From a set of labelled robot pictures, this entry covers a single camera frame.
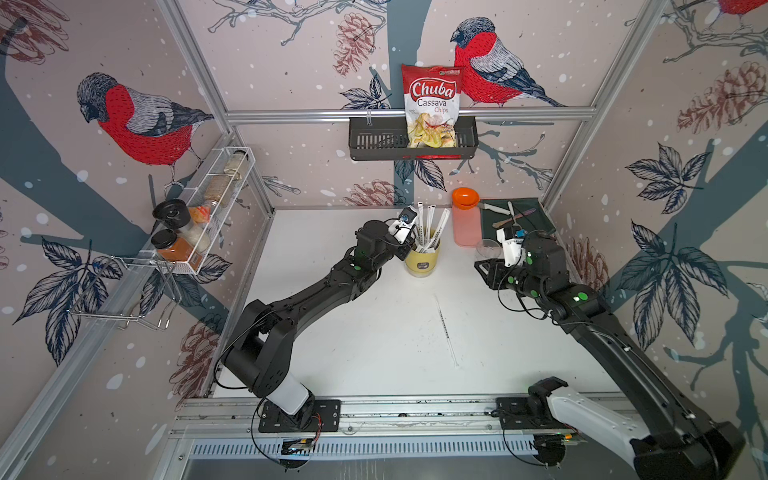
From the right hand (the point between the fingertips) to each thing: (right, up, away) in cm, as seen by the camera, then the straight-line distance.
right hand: (478, 261), depth 75 cm
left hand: (-15, +11, +5) cm, 20 cm away
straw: (-6, -22, +13) cm, 26 cm away
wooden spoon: (+20, +10, +40) cm, 46 cm away
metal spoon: (+27, +15, +43) cm, 53 cm away
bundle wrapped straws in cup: (-11, +5, +20) cm, 23 cm away
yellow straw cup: (-13, -3, +18) cm, 22 cm away
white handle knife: (+19, +17, +45) cm, 52 cm away
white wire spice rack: (-68, +6, -10) cm, 69 cm away
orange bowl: (+8, +22, +44) cm, 50 cm away
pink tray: (+7, +10, +40) cm, 42 cm away
